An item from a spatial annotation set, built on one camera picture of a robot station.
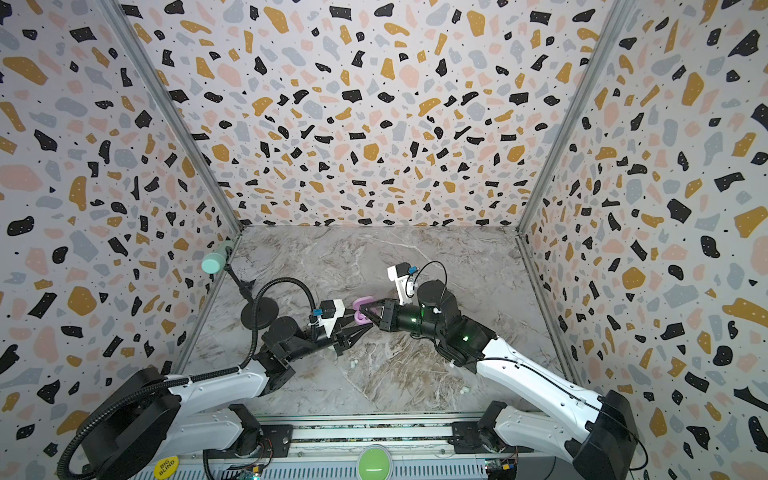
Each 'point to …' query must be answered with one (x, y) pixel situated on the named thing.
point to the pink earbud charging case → (359, 317)
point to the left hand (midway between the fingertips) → (371, 316)
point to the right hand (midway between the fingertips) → (361, 307)
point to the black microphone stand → (267, 309)
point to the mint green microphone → (214, 262)
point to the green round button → (375, 462)
